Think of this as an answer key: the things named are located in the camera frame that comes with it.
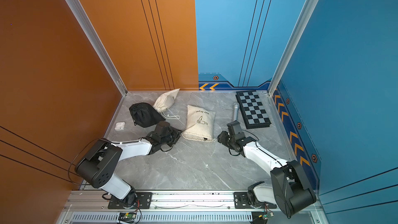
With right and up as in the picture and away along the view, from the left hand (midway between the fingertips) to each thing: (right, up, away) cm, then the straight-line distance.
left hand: (184, 129), depth 93 cm
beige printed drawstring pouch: (+9, +4, +1) cm, 10 cm away
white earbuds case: (-43, +1, +7) cm, 44 cm away
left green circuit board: (-24, -38, -21) cm, 50 cm away
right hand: (+21, -4, -4) cm, 22 cm away
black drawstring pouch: (-23, +9, -3) cm, 25 cm away
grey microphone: (+35, +14, +16) cm, 40 cm away
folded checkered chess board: (+45, +9, +10) cm, 47 cm away
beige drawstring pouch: (-13, +17, +6) cm, 23 cm away
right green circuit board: (+38, -36, -23) cm, 57 cm away
